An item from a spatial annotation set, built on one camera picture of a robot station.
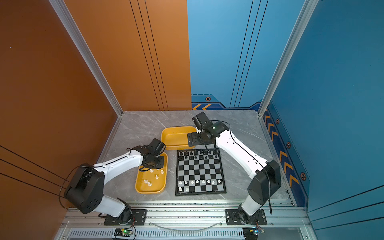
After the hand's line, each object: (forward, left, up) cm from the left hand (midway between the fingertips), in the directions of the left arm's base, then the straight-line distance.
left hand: (161, 163), depth 89 cm
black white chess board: (-5, -23, -1) cm, 23 cm away
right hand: (+5, -20, +17) cm, 27 cm away
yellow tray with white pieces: (-10, +4, -3) cm, 11 cm away
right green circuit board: (-34, -48, -4) cm, 59 cm away
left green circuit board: (-34, +14, -5) cm, 37 cm away
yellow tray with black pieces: (+21, -6, -3) cm, 22 cm away
